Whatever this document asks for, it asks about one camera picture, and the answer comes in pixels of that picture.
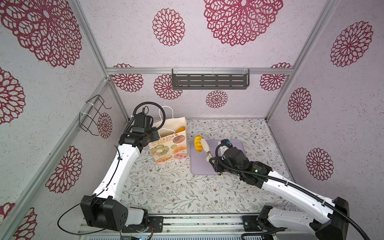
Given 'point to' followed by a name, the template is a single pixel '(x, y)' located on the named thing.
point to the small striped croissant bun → (197, 143)
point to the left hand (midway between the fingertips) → (152, 136)
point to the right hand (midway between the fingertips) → (210, 158)
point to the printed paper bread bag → (172, 143)
